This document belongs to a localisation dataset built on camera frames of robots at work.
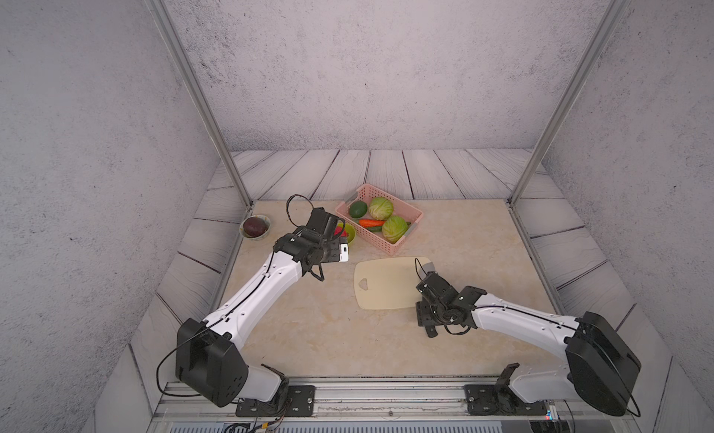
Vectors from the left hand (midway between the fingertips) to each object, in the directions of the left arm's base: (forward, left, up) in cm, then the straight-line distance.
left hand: (335, 248), depth 82 cm
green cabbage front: (+16, -20, -11) cm, 28 cm away
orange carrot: (+24, -11, -17) cm, 32 cm away
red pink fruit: (+20, +1, -15) cm, 25 cm away
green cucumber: (+21, -13, -16) cm, 30 cm away
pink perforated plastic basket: (+14, -13, -15) cm, 24 cm away
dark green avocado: (+31, -7, -16) cm, 35 cm away
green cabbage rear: (+27, -15, -12) cm, 33 cm away
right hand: (-14, -27, -15) cm, 34 cm away
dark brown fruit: (+20, +32, -13) cm, 40 cm away
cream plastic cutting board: (-1, -16, -20) cm, 26 cm away
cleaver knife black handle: (+6, -32, -20) cm, 38 cm away
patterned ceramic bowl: (+26, +30, -15) cm, 42 cm away
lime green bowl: (+19, -3, -15) cm, 24 cm away
